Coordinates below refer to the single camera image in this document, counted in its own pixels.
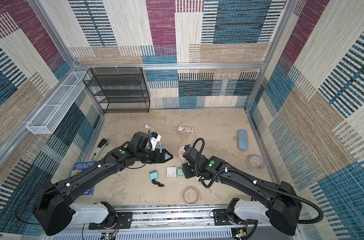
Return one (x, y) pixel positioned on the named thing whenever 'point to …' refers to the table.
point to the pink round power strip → (181, 150)
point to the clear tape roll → (190, 195)
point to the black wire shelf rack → (118, 90)
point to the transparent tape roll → (255, 163)
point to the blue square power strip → (161, 148)
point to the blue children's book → (78, 167)
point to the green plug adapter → (180, 172)
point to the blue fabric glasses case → (242, 139)
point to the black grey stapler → (101, 147)
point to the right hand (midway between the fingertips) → (187, 171)
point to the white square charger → (171, 172)
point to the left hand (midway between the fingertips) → (168, 156)
